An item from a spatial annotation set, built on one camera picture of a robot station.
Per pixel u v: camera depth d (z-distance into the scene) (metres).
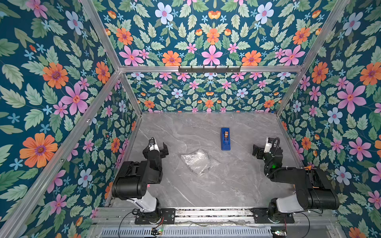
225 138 0.98
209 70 0.94
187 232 0.70
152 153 0.74
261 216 0.72
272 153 0.70
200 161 0.91
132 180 0.46
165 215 0.74
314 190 0.46
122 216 0.75
